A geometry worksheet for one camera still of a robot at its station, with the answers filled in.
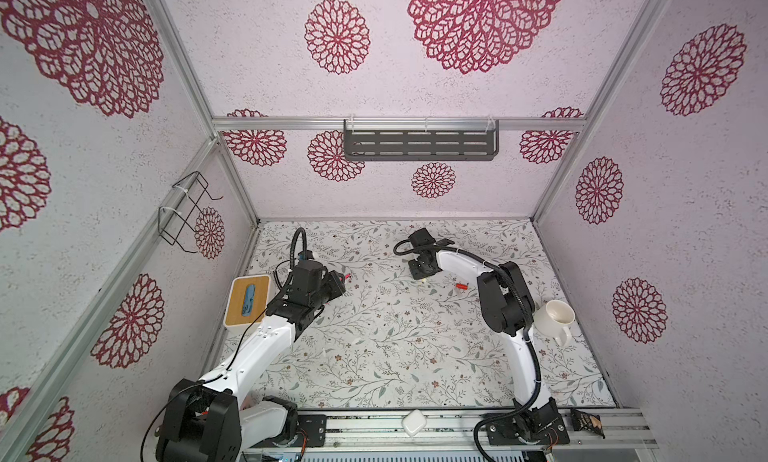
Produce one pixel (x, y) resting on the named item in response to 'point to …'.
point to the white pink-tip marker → (347, 275)
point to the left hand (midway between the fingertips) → (339, 282)
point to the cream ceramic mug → (554, 316)
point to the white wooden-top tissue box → (233, 318)
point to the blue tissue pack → (249, 300)
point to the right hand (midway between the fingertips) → (421, 265)
